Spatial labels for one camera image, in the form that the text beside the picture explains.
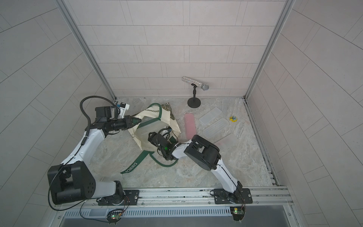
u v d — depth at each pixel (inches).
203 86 36.8
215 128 38.5
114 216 25.2
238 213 26.8
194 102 44.0
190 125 39.2
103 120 24.8
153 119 36.1
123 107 28.9
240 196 24.9
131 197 27.9
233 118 40.1
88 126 22.4
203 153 20.8
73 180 15.9
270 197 28.6
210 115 41.3
